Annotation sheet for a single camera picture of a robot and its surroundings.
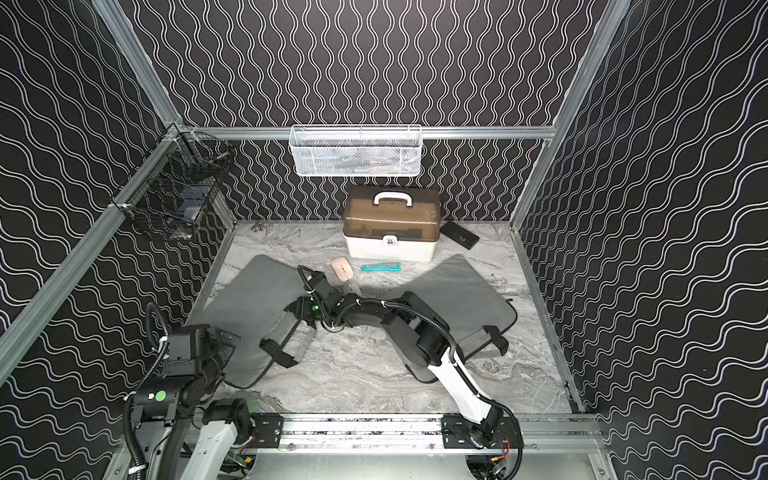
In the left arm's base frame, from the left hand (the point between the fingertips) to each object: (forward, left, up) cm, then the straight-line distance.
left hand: (223, 343), depth 72 cm
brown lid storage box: (+40, -39, +5) cm, 56 cm away
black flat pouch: (+53, -64, -13) cm, 84 cm away
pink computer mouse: (+34, -22, -13) cm, 43 cm away
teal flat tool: (+37, -38, -15) cm, 55 cm away
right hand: (+18, -11, -14) cm, 25 cm away
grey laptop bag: (+20, +5, -14) cm, 25 cm away
